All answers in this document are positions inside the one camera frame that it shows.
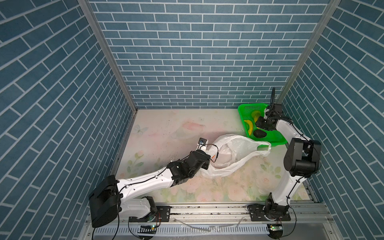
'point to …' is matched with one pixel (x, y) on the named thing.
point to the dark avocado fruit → (259, 133)
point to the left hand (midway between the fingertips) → (208, 153)
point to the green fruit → (255, 114)
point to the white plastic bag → (228, 150)
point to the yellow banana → (250, 126)
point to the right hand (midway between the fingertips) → (259, 121)
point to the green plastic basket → (249, 113)
